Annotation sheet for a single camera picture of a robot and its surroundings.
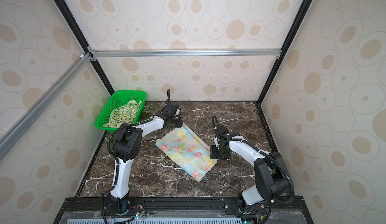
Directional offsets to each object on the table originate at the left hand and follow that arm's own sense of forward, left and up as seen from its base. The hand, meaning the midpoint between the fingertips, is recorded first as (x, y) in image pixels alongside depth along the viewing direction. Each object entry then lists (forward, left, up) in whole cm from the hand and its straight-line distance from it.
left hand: (185, 119), depth 101 cm
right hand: (-25, -18, -2) cm, 31 cm away
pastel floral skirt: (-23, -2, -3) cm, 23 cm away
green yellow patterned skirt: (+7, +47, -4) cm, 47 cm away
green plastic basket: (+21, +52, -1) cm, 56 cm away
